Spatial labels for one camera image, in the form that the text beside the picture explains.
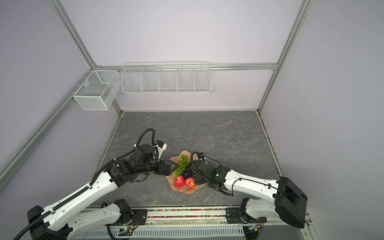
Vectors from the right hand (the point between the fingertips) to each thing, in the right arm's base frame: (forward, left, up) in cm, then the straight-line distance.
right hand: (199, 174), depth 81 cm
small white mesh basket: (+49, +66, +21) cm, 85 cm away
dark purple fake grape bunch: (+2, +6, 0) cm, 7 cm away
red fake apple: (-4, +11, +1) cm, 11 cm away
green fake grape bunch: (+7, +10, -2) cm, 13 cm away
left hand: (-1, +14, +11) cm, 18 cm away
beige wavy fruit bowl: (-1, +16, -2) cm, 16 cm away
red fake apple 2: (-4, +5, 0) cm, 7 cm away
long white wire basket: (+57, +22, +24) cm, 65 cm away
